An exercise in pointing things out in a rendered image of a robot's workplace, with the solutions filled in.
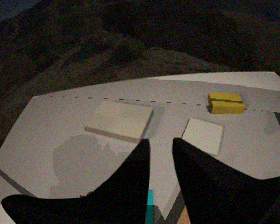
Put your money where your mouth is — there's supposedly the yellow rectangular block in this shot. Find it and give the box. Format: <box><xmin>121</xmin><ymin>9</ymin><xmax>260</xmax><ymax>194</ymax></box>
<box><xmin>208</xmin><ymin>92</ymin><xmax>245</xmax><ymax>115</ymax></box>

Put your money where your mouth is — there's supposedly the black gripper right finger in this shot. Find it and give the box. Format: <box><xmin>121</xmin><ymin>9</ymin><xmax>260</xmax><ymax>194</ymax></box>
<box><xmin>172</xmin><ymin>137</ymin><xmax>280</xmax><ymax>224</ymax></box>

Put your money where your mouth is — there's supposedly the tan rectangular block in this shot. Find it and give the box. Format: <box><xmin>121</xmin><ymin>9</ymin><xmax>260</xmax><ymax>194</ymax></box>
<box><xmin>84</xmin><ymin>101</ymin><xmax>153</xmax><ymax>144</ymax></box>

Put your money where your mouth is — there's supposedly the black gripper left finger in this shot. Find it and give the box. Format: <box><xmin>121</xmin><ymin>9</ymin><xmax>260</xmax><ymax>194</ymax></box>
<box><xmin>2</xmin><ymin>139</ymin><xmax>151</xmax><ymax>224</ymax></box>

